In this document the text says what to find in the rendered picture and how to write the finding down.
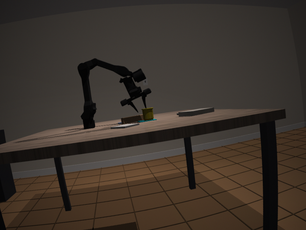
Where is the tan wooden rail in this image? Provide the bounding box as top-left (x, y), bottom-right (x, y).
top-left (121, 115), bottom-right (144, 124)

